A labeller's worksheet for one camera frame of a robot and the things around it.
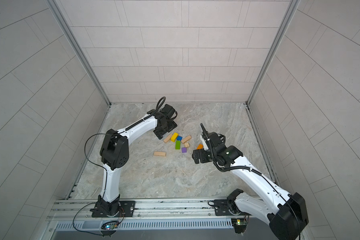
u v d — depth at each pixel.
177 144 0.94
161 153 0.89
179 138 0.96
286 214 0.37
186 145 0.93
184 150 0.91
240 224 0.68
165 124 0.76
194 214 0.71
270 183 0.43
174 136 0.96
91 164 0.52
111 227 0.64
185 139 0.96
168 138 0.95
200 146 0.92
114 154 0.52
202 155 0.67
